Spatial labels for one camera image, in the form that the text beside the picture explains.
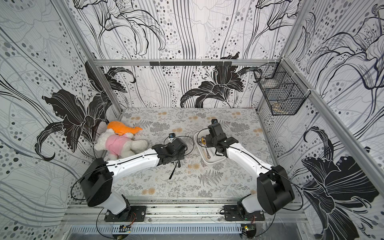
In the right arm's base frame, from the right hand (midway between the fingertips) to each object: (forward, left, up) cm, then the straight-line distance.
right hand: (212, 135), depth 88 cm
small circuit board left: (-45, +45, -14) cm, 65 cm away
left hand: (-11, +19, -6) cm, 22 cm away
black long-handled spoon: (-18, +24, -13) cm, 33 cm away
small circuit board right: (-44, -15, -14) cm, 49 cm away
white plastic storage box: (-9, -2, -13) cm, 15 cm away
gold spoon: (+3, +5, -10) cm, 12 cm away
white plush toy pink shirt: (-1, +58, -2) cm, 58 cm away
